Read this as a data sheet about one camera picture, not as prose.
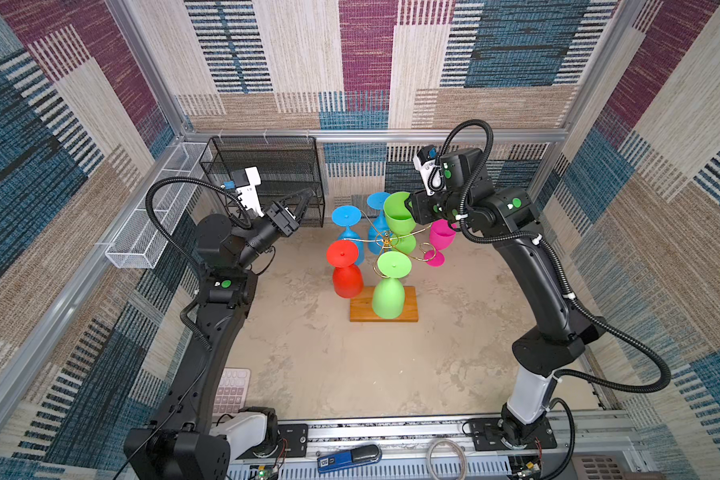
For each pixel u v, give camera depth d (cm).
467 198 48
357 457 70
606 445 76
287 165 105
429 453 71
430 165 58
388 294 71
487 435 73
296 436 75
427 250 111
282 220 54
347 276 76
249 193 54
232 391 80
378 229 84
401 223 67
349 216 76
